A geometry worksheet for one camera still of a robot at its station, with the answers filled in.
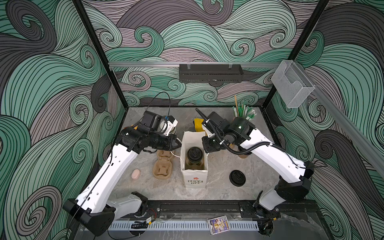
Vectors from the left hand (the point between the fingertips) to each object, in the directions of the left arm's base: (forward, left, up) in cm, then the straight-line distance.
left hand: (181, 144), depth 65 cm
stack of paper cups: (+17, +6, -13) cm, 22 cm away
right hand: (0, -10, -3) cm, 11 cm away
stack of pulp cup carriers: (-1, +12, -27) cm, 29 cm away
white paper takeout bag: (-11, -6, -14) cm, 18 cm away
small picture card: (-27, -18, -27) cm, 42 cm away
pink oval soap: (-4, +27, -28) cm, 39 cm away
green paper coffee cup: (0, -4, -24) cm, 25 cm away
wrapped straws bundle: (+32, -37, -10) cm, 50 cm away
